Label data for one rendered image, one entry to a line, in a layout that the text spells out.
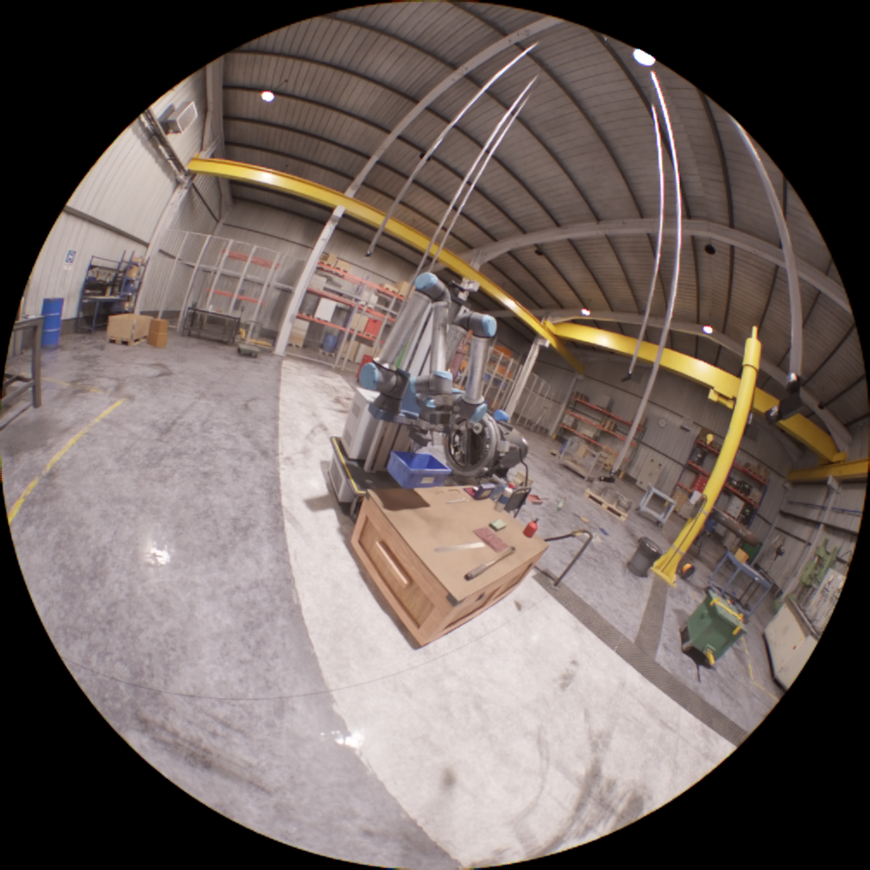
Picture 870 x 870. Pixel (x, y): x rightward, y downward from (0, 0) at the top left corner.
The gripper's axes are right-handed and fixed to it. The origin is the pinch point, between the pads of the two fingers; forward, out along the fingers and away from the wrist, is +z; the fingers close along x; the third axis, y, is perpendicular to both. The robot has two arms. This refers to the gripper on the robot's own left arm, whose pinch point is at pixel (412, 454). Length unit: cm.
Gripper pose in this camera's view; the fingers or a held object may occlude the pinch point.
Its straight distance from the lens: 148.1
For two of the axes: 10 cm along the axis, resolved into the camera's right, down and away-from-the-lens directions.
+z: -3.7, 9.0, 2.4
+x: -6.0, -4.3, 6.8
